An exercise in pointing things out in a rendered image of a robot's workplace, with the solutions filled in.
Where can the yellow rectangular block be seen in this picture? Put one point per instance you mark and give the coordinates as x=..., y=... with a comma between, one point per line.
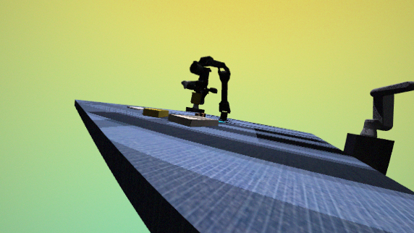
x=155, y=112

